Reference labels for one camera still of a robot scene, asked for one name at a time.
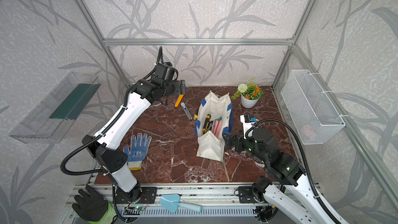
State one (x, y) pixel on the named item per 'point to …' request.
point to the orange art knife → (179, 100)
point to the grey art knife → (186, 111)
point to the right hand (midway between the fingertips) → (230, 131)
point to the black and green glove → (91, 207)
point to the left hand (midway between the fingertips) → (179, 86)
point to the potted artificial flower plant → (249, 94)
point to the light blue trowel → (171, 202)
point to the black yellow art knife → (206, 123)
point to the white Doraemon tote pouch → (209, 145)
